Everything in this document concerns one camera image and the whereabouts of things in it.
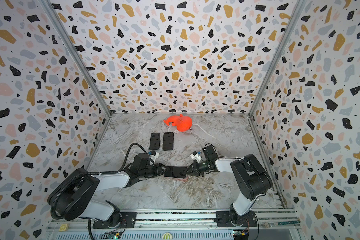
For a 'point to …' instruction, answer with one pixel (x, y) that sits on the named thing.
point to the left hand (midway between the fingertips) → (167, 168)
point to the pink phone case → (186, 178)
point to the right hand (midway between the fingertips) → (183, 171)
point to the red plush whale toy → (182, 123)
